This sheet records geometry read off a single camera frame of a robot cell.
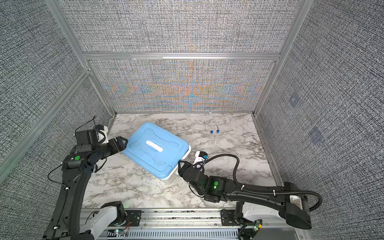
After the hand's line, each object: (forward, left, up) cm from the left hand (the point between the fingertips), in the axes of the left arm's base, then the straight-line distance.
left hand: (121, 142), depth 74 cm
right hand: (-10, -28, -5) cm, 30 cm away
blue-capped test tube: (+11, -52, -8) cm, 53 cm away
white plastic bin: (-16, -24, -9) cm, 31 cm away
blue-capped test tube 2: (+10, -48, -7) cm, 49 cm away
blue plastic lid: (-2, -17, -6) cm, 18 cm away
